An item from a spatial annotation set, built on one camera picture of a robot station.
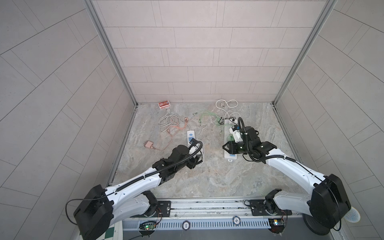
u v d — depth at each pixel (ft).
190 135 3.15
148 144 2.99
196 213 2.32
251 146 2.01
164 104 3.74
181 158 1.85
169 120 3.45
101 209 1.27
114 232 2.13
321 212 1.44
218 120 3.45
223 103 3.78
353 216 1.56
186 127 3.35
